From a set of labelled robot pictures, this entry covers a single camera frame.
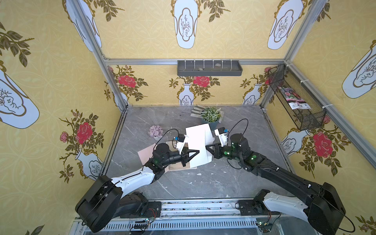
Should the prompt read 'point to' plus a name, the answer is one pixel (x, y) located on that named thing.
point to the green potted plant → (211, 114)
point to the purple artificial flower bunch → (155, 130)
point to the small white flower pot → (158, 138)
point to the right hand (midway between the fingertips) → (206, 150)
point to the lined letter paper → (172, 146)
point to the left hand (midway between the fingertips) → (200, 153)
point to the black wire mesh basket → (305, 119)
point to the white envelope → (199, 137)
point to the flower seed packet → (295, 101)
